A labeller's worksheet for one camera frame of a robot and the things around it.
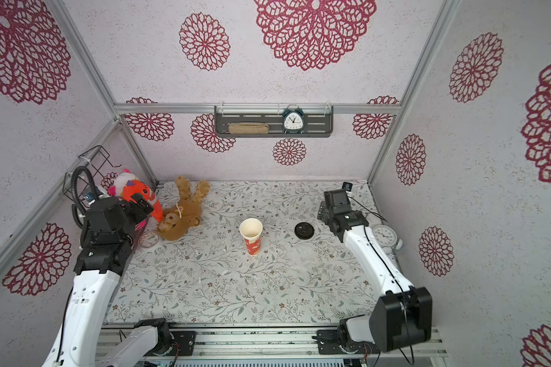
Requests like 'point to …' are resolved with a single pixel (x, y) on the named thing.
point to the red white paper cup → (251, 229)
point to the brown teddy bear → (178, 219)
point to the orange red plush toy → (126, 184)
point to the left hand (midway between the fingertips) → (132, 204)
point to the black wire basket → (80, 184)
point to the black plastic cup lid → (304, 230)
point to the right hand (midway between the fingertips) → (338, 208)
